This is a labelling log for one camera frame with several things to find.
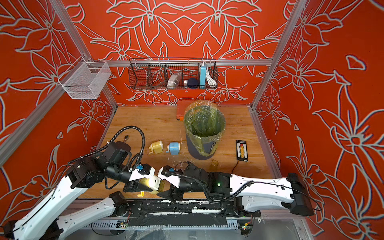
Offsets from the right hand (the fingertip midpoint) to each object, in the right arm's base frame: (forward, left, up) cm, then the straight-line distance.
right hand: (157, 189), depth 57 cm
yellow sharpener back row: (+29, +9, -18) cm, 35 cm away
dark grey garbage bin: (+20, -14, -7) cm, 26 cm away
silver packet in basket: (+62, -1, +8) cm, 63 cm away
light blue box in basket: (+62, -19, +10) cm, 66 cm away
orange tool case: (+67, -4, -19) cm, 70 cm away
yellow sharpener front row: (+1, +1, +4) cm, 4 cm away
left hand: (+3, +2, +1) cm, 4 cm away
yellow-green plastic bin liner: (+41, -20, -9) cm, 47 cm away
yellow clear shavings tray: (+21, -27, -24) cm, 42 cm away
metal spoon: (+38, +33, -22) cm, 55 cm away
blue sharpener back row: (+28, -2, -16) cm, 32 cm away
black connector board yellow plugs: (+29, -44, -23) cm, 58 cm away
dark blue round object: (+64, -13, +5) cm, 65 cm away
